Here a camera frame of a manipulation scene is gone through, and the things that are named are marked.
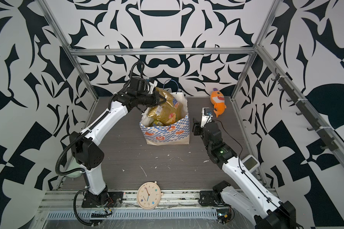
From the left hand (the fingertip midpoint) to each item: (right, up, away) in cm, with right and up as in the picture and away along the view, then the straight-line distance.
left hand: (165, 96), depth 79 cm
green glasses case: (-53, -39, +4) cm, 66 cm away
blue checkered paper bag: (+6, -21, +1) cm, 22 cm away
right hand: (+18, -11, -4) cm, 21 cm away
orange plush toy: (+38, +1, +30) cm, 48 cm away
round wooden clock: (-8, -51, -6) cm, 52 cm away
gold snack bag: (+2, -9, -2) cm, 9 cm away
